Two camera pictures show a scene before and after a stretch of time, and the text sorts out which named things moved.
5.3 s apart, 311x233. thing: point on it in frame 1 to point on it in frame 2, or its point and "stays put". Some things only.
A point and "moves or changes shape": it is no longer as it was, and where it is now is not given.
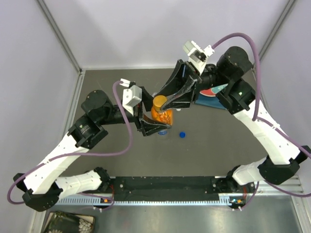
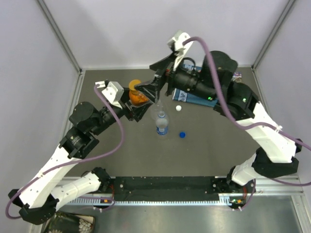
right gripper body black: [196, 74] to [166, 76]
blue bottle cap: [182, 134] stays put
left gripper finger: [147, 127] to [139, 111]
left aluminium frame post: [60, 35] stays put
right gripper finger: [180, 76] to [164, 64]
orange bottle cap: [158, 101] to [132, 83]
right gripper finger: [182, 99] to [151, 91]
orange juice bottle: [164, 116] moves or changes shape
